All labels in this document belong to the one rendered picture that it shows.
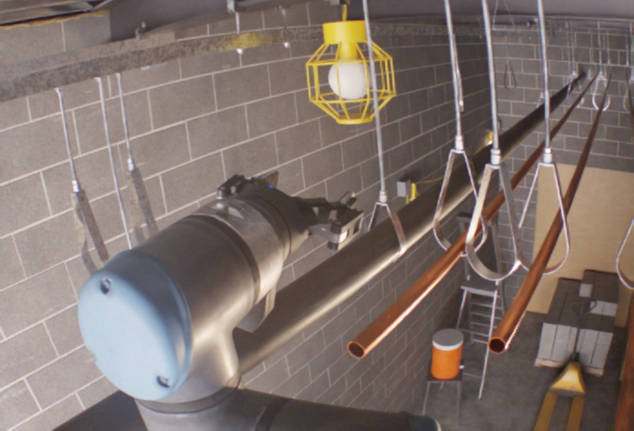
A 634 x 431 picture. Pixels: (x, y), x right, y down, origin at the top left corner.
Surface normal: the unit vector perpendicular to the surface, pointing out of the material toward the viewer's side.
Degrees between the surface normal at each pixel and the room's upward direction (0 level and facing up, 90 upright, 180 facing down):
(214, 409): 89
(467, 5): 90
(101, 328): 82
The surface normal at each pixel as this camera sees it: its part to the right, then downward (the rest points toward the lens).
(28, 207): 0.80, 0.12
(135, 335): -0.35, 0.21
